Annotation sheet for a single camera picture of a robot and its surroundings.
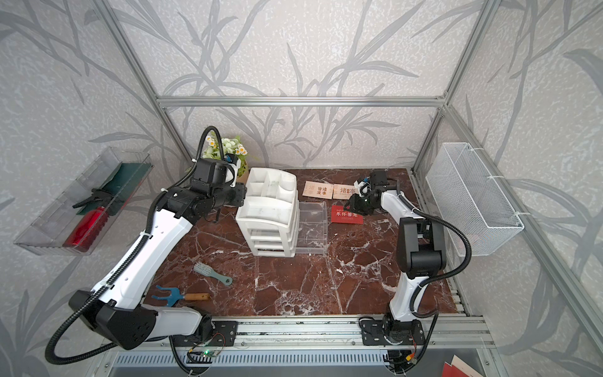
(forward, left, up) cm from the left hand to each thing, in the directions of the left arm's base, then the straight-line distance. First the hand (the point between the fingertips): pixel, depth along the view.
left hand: (243, 188), depth 75 cm
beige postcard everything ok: (+22, -37, -29) cm, 52 cm away
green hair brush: (-16, +19, -29) cm, 38 cm away
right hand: (+7, -37, -20) cm, 43 cm away
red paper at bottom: (-46, -63, -27) cm, 82 cm away
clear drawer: (+1, -23, -30) cm, 37 cm away
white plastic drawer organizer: (-3, -8, -10) cm, 13 cm away
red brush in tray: (-19, +35, +5) cm, 40 cm away
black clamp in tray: (-8, +36, +5) cm, 37 cm away
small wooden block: (-25, +17, -29) cm, 42 cm away
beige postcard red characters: (+24, -25, -29) cm, 45 cm away
